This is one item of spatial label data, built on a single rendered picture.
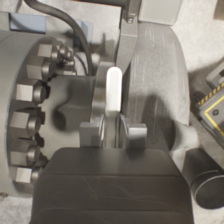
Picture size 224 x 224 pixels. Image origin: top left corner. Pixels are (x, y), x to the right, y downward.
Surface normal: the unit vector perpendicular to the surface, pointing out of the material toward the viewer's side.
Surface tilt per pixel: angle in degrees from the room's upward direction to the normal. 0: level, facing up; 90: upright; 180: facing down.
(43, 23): 0
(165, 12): 22
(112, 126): 5
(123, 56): 40
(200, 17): 0
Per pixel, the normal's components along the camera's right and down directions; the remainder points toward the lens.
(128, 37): -0.08, 0.86
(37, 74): -0.03, 0.51
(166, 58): 0.10, -0.40
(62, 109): 0.00, -0.19
